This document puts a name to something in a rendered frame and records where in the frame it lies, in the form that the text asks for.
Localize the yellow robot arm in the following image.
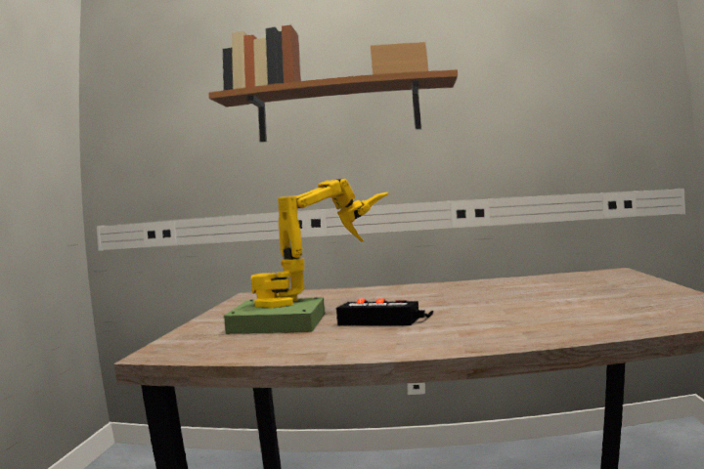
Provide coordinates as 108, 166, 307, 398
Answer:
253, 179, 355, 309

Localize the black power strip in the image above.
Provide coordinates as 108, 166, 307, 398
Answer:
336, 299, 434, 325

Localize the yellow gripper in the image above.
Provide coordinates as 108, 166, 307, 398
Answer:
337, 192, 388, 242

